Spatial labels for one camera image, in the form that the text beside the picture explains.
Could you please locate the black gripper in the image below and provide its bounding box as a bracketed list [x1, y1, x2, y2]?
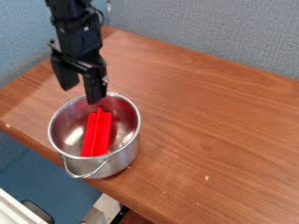
[50, 16, 108, 105]

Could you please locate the metal pot with handles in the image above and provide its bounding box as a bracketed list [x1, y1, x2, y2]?
[47, 92, 142, 179]

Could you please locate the red block object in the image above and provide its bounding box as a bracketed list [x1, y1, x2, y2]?
[80, 108, 112, 157]

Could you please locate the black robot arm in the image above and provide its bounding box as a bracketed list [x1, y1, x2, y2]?
[44, 0, 108, 105]

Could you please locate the white device under table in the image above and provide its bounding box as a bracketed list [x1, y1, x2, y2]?
[0, 188, 55, 224]

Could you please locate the white table bracket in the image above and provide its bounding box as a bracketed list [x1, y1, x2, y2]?
[79, 193, 130, 224]

